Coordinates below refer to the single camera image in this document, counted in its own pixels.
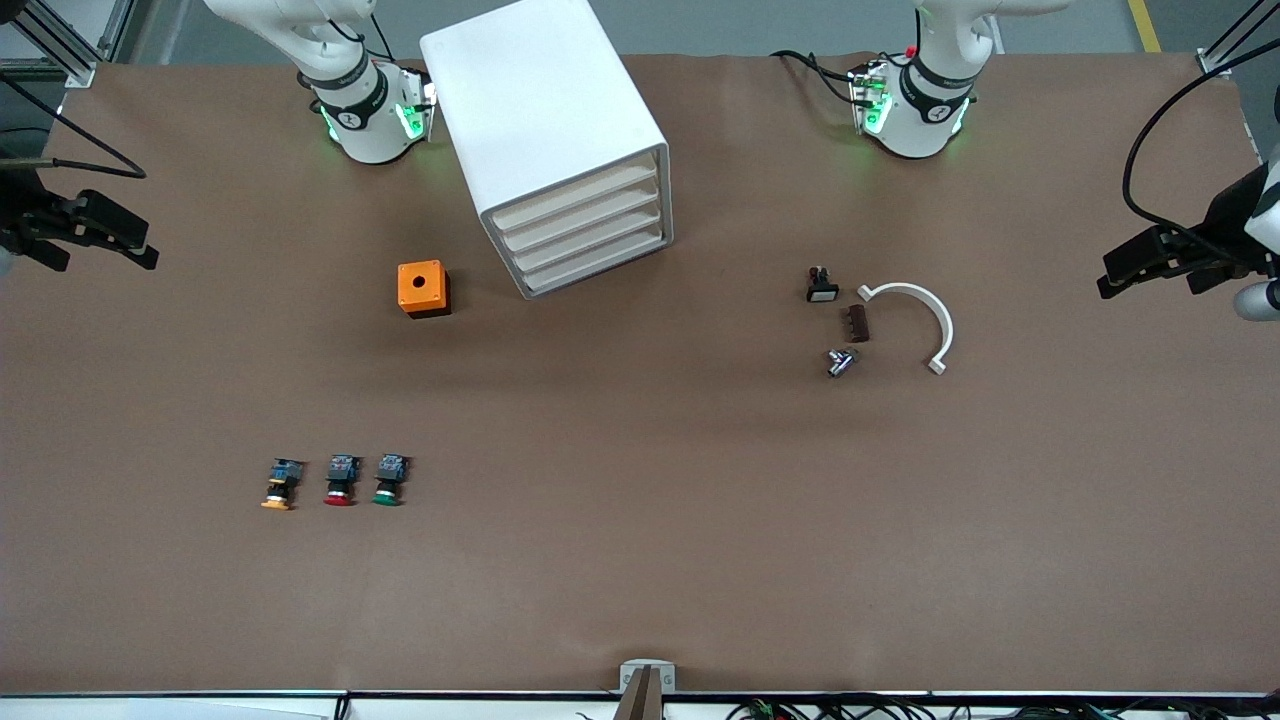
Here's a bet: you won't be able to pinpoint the green mushroom push button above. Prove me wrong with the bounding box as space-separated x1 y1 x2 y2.
371 453 410 507

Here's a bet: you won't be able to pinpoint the white plastic drawer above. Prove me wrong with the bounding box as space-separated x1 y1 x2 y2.
510 202 665 277
518 224 669 295
500 180 663 257
492 158 661 237

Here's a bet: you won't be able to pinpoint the white table frame rail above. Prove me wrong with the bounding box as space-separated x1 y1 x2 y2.
0 692 1280 720

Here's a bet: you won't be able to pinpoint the white drawer cabinet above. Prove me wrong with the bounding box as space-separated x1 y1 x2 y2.
419 0 675 301

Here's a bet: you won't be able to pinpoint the tan pointed bar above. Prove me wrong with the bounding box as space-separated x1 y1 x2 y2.
612 667 663 720

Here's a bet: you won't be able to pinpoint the black arm base cable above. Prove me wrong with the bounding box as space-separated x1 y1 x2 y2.
768 48 863 106

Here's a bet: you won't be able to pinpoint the red mushroom push button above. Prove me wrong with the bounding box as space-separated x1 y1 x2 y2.
323 454 362 507

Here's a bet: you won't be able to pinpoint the white curved plastic arc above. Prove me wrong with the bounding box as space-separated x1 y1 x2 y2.
857 282 955 376

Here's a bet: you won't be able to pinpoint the orange button enclosure box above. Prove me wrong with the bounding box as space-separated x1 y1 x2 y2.
397 260 452 319

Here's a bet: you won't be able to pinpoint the brown table mat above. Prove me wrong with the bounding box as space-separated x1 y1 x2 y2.
0 50 1280 698

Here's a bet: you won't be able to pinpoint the tangled black cables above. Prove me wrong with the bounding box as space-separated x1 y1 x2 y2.
725 698 1280 720

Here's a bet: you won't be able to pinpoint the aluminium frame profile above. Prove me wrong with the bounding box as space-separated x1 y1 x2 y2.
0 0 101 89
1197 0 1280 77

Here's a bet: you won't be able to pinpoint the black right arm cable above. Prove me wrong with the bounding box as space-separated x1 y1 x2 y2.
0 72 149 181

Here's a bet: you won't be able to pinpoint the grey metal bracket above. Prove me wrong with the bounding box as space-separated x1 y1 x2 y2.
619 659 677 696

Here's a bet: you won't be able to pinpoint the yellow mushroom push button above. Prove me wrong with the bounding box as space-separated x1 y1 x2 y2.
261 458 304 512

